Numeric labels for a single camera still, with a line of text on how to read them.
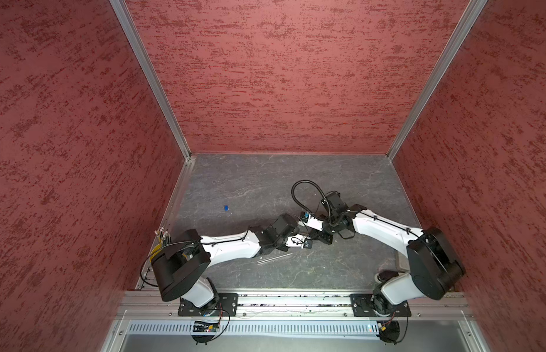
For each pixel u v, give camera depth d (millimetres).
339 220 639
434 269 442
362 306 739
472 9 704
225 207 1001
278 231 657
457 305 760
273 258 847
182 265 436
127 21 732
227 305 744
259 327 709
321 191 712
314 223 769
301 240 730
